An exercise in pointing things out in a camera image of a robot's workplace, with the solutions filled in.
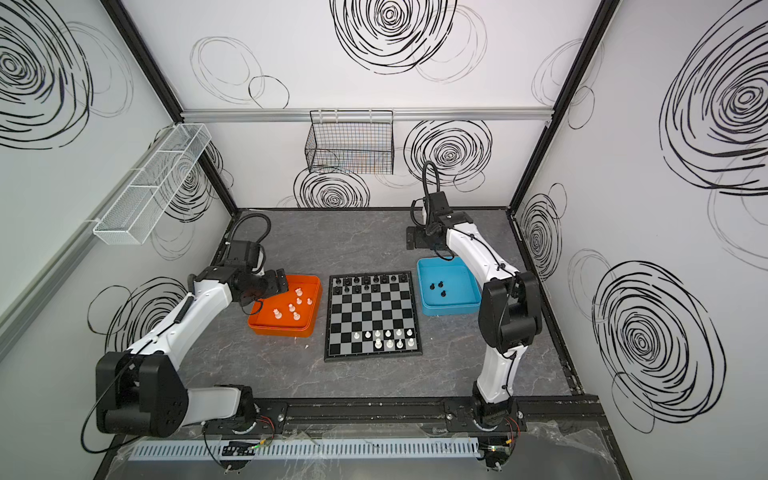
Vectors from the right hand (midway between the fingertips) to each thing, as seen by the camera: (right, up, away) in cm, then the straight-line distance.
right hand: (419, 240), depth 92 cm
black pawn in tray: (+8, -15, +7) cm, 18 cm away
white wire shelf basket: (-72, +9, -17) cm, 75 cm away
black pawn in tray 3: (+8, -17, +5) cm, 20 cm away
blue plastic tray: (+10, -16, +8) cm, 20 cm away
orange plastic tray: (-39, -22, -1) cm, 45 cm away
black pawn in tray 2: (+5, -15, +5) cm, 17 cm away
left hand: (-42, -14, -5) cm, 45 cm away
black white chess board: (-15, -23, -2) cm, 27 cm away
